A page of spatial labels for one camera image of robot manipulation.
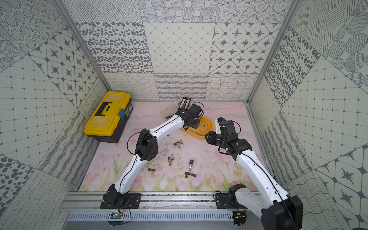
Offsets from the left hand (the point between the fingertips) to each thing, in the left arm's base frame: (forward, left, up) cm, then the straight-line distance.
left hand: (196, 120), depth 99 cm
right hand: (-19, -7, +9) cm, 22 cm away
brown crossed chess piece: (-35, +6, -8) cm, 36 cm away
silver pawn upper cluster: (-16, +12, -7) cm, 21 cm away
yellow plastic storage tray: (0, -7, -7) cm, 10 cm away
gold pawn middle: (-26, +16, -7) cm, 32 cm away
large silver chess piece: (-31, +4, -9) cm, 32 cm away
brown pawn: (-32, +26, -8) cm, 42 cm away
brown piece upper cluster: (-14, +14, -8) cm, 22 cm away
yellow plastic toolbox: (-2, +57, +10) cm, 57 cm away
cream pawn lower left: (-29, +24, -7) cm, 39 cm away
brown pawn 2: (-27, +3, -7) cm, 28 cm away
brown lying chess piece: (-34, +2, -7) cm, 35 cm away
